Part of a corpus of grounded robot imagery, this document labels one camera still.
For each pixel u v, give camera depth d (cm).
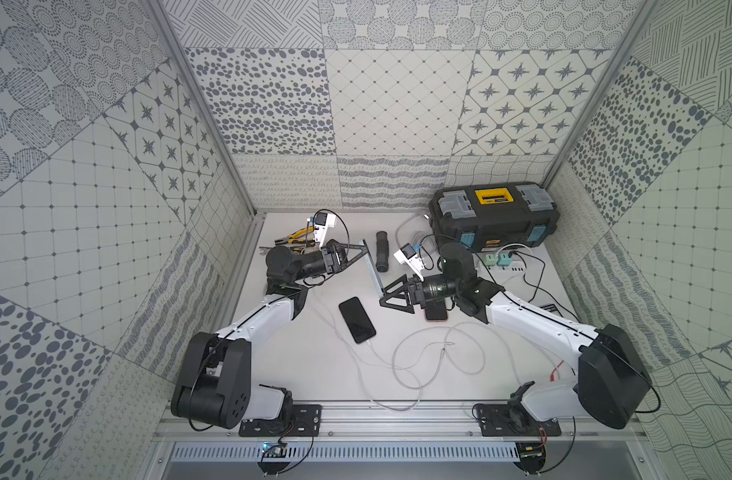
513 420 66
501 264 101
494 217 98
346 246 65
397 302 65
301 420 73
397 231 115
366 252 65
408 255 67
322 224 67
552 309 93
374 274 83
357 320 91
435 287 66
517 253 106
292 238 111
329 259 64
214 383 42
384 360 84
